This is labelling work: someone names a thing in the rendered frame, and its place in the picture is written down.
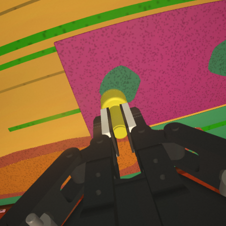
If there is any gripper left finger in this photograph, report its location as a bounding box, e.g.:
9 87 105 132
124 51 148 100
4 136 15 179
0 107 121 226

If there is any green rest block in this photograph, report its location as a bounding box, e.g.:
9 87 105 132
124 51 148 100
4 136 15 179
99 65 142 104
208 39 226 77

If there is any magenta speckled mat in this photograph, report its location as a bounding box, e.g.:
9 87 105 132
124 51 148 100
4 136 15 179
53 0 226 140

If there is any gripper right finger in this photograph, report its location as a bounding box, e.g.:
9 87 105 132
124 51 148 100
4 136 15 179
119 102 226 197

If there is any yellow cylindrical test weight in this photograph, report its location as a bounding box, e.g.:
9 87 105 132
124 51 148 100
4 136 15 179
100 88 128 140

